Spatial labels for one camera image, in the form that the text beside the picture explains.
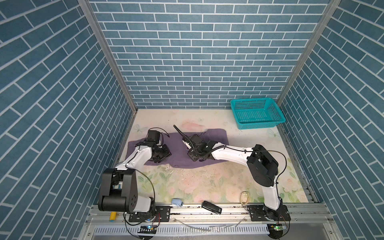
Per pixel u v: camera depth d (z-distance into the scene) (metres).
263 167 0.50
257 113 1.20
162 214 0.74
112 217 0.72
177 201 0.75
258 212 0.74
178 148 0.94
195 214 0.76
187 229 0.70
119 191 0.42
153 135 0.72
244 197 0.79
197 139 0.69
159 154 0.75
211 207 0.74
